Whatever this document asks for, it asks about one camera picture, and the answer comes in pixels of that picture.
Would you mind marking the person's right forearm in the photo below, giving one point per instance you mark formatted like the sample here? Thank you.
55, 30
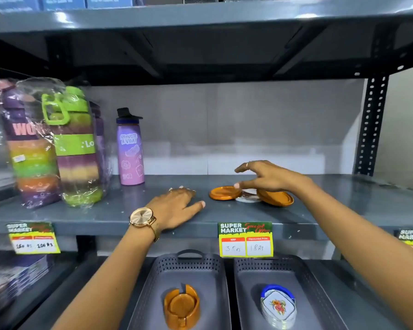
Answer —
365, 244

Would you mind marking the white coaster set blue holder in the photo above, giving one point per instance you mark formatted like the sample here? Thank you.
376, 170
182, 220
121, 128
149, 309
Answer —
278, 305

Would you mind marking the person's left forearm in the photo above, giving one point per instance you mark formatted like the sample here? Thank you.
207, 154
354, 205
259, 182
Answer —
106, 285

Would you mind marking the lilac bottle with black cap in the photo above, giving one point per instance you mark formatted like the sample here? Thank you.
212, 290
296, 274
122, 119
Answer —
130, 158

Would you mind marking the grey metal shelf rack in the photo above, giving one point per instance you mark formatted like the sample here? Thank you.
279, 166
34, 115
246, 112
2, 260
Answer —
347, 202

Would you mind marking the striped bottle with green lid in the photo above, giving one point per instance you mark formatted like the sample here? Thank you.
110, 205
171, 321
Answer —
75, 161

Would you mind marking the dark purple bottle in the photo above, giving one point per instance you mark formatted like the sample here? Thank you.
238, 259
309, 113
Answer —
101, 147

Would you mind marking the blue box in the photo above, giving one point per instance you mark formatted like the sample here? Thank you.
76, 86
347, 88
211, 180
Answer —
17, 2
63, 1
110, 0

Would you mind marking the person's left hand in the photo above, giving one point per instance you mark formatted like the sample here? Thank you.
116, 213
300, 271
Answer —
173, 209

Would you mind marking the white floral coaster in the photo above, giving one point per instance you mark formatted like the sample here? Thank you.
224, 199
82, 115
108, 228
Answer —
247, 198

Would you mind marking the purple rainbow striped bottle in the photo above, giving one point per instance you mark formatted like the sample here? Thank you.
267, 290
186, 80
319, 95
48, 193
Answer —
31, 158

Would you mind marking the person's right hand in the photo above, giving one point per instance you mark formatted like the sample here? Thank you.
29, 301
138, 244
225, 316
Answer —
278, 178

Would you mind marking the orange coaster set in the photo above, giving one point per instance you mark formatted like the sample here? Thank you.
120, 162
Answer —
181, 307

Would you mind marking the stack of wrapped packets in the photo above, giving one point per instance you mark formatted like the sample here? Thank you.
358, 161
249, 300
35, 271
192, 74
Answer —
13, 281

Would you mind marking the gold wristwatch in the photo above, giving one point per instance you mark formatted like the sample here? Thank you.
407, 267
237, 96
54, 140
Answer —
141, 217

